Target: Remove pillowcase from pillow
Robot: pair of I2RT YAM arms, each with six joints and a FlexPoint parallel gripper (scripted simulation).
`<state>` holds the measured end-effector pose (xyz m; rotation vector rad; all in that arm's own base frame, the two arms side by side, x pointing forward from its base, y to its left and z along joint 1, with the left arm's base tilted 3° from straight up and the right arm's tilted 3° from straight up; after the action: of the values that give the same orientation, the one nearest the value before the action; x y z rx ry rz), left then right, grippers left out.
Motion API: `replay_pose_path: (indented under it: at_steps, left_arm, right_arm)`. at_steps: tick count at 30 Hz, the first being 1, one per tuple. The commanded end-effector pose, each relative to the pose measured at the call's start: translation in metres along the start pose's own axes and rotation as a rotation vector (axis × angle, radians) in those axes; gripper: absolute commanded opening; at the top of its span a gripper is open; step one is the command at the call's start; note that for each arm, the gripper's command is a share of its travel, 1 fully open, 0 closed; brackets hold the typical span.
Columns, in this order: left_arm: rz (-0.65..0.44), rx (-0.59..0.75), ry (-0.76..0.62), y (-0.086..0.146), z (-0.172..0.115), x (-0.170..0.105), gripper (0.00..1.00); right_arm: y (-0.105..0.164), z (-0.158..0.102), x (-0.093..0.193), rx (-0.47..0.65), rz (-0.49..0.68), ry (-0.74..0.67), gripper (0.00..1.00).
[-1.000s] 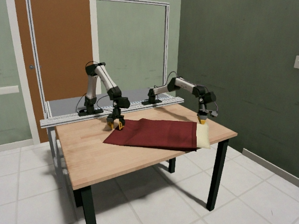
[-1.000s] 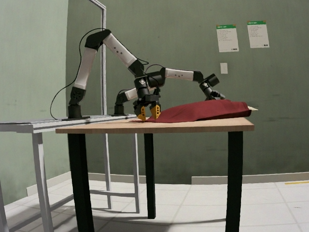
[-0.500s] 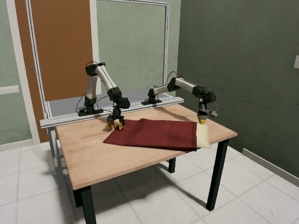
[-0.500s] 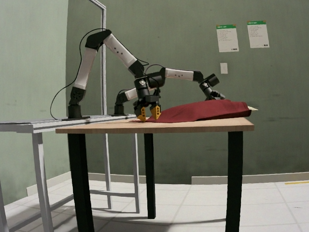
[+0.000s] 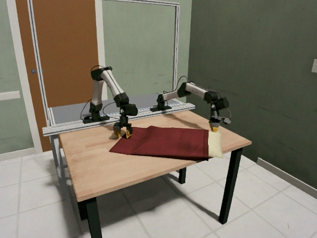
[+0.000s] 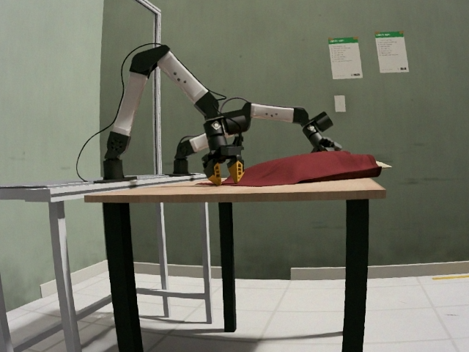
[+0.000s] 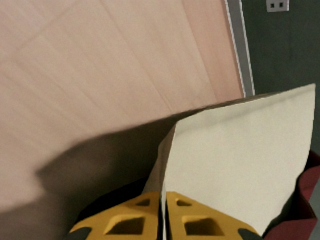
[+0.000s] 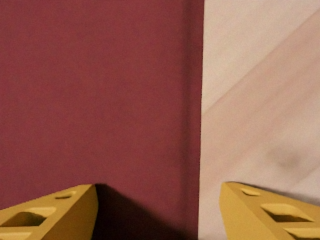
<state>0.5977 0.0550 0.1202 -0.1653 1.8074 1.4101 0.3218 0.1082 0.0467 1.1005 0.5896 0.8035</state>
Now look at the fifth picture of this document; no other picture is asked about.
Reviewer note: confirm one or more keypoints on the grey slotted aluminium crossbar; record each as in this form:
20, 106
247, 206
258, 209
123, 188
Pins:
78, 126

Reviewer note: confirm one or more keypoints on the dark red pillowcase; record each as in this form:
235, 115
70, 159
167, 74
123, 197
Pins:
179, 143

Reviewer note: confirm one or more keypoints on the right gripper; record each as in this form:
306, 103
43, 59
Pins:
127, 125

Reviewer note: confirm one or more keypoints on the cream pillow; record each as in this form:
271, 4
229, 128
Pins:
214, 143

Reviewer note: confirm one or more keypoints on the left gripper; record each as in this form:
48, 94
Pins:
214, 121

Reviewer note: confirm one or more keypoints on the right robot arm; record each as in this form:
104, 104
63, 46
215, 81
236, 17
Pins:
100, 76

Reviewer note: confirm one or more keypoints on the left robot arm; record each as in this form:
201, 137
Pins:
185, 90

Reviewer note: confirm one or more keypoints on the grey slotted mounting rail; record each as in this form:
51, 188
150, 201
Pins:
71, 114

